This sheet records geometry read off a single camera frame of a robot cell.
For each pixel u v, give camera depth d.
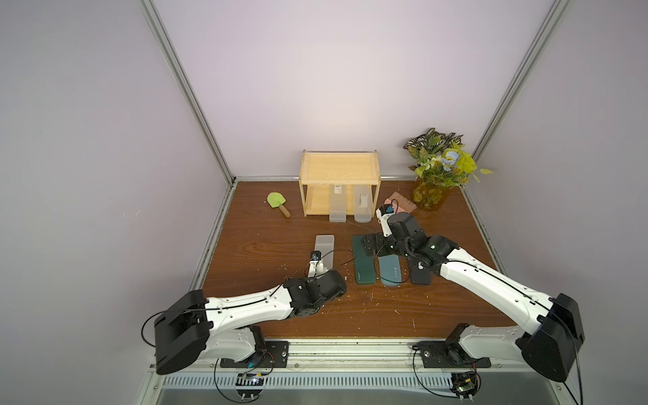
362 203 1.07
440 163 0.95
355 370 0.71
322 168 0.98
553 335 0.38
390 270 0.90
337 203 1.09
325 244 0.92
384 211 0.70
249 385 0.72
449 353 0.65
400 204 1.10
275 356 0.73
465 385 0.70
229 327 0.45
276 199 1.14
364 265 0.90
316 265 0.72
